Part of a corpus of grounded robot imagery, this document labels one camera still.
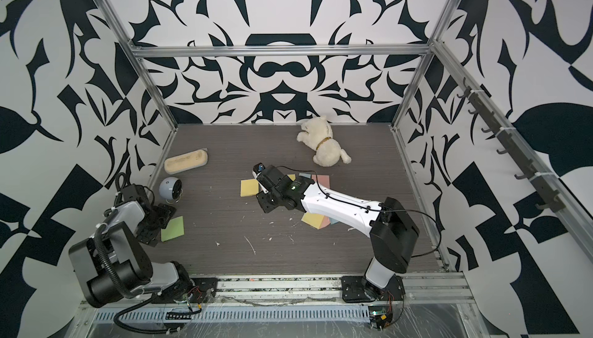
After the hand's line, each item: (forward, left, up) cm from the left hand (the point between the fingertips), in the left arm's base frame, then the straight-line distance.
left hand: (163, 221), depth 87 cm
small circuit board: (-32, -73, -2) cm, 80 cm away
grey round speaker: (+10, -2, +6) cm, 12 cm away
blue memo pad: (+19, -55, 0) cm, 58 cm away
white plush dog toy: (+35, -60, +8) cm, 70 cm away
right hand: (+3, -38, +12) cm, 40 cm away
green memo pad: (-2, -5, -1) cm, 5 cm away
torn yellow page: (-1, -56, -1) cm, 56 cm away
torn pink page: (-2, -60, -1) cm, 60 cm away
